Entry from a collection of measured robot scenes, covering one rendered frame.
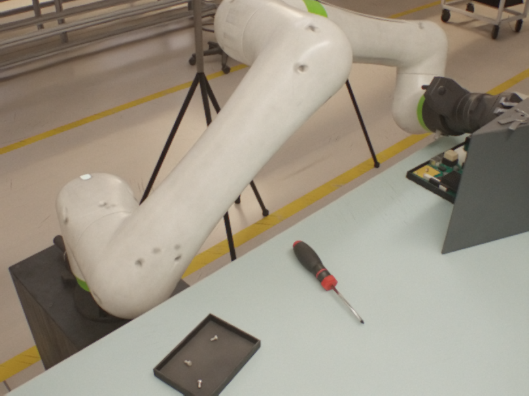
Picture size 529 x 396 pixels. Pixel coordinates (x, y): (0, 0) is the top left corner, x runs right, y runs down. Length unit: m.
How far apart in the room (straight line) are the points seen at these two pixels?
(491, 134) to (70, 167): 2.55
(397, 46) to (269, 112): 0.43
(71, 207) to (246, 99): 0.33
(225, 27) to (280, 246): 0.35
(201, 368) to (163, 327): 0.09
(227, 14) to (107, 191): 0.34
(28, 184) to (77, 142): 0.46
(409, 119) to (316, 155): 1.90
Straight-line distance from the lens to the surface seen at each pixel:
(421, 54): 1.15
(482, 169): 0.81
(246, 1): 0.88
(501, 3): 5.15
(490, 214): 0.88
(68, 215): 0.90
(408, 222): 0.93
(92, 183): 0.93
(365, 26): 1.04
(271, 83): 0.74
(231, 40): 0.88
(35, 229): 2.67
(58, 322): 1.06
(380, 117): 3.50
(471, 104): 1.03
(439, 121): 1.08
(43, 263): 1.19
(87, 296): 1.02
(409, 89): 1.17
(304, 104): 0.76
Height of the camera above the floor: 1.55
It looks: 35 degrees down
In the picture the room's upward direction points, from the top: straight up
